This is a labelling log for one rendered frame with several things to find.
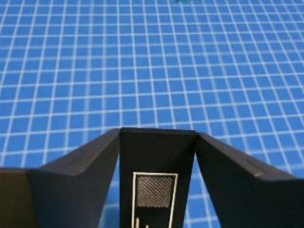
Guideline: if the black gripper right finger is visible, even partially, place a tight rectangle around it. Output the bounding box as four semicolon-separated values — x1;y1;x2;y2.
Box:
195;131;304;228

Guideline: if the black strip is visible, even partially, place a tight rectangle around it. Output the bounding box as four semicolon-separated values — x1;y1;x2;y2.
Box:
119;127;198;228

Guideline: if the blue work mat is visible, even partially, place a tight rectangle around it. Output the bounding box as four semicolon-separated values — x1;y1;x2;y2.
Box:
0;0;304;178

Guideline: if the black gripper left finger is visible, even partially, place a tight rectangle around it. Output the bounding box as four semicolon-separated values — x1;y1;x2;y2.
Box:
0;128;120;228

